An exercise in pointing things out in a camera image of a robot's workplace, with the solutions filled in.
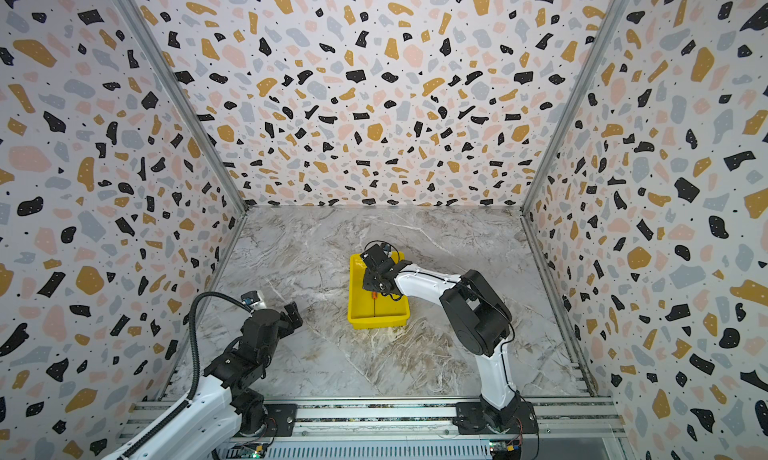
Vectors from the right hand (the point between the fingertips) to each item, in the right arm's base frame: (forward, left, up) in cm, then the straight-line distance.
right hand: (370, 281), depth 95 cm
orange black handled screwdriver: (-4, -1, -3) cm, 5 cm away
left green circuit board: (-45, +24, -4) cm, 51 cm away
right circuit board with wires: (-42, -36, -6) cm, 55 cm away
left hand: (-13, +22, +5) cm, 26 cm away
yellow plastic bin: (-9, +1, -4) cm, 10 cm away
